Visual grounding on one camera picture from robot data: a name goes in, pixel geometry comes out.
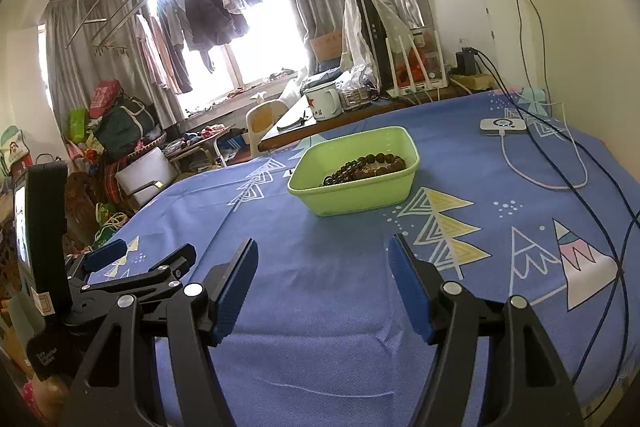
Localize phone on left gripper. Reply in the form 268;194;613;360
13;161;72;323

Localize blue patterned bed sheet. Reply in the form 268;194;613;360
93;93;639;426

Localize white storage box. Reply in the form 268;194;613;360
115;147;178;208

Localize dark green duffel bag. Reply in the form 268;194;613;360
94;95;156;159

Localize low wooden side table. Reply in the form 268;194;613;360
165;126;231;172

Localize red bag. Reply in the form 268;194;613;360
89;80;122;119

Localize green plastic basket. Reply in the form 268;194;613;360
288;126;420;217

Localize beige chair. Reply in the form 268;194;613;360
245;100;288;157

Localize power strip with adapter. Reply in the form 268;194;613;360
448;48;497;93

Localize wooden desk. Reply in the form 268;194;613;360
257;78;482;153

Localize grey left curtain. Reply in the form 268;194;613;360
43;0;184;135

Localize clear plastic bag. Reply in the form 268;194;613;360
335;64;378;110

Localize white enamel mug red star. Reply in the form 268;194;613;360
305;81;343;121

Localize hanging dark clothes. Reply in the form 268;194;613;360
153;0;250;94

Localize grey covered monitor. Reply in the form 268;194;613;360
340;0;414;98

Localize cardboard box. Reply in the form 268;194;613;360
310;30;343;63

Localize black cable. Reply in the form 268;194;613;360
462;0;640;408

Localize brown bead bracelet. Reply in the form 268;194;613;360
322;150;407;186

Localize white charging cable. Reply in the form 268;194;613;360
498;100;590;192

